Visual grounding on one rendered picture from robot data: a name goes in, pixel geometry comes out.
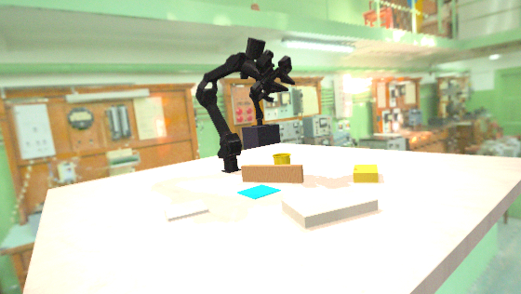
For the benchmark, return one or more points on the tan wooden plank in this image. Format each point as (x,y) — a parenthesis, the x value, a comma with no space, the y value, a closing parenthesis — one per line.
(273,173)

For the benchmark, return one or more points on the yellow rectangular block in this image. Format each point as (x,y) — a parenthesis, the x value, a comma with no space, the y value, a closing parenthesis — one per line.
(366,174)

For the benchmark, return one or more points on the yellow translucent cup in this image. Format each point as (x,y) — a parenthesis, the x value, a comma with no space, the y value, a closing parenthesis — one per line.
(282,159)

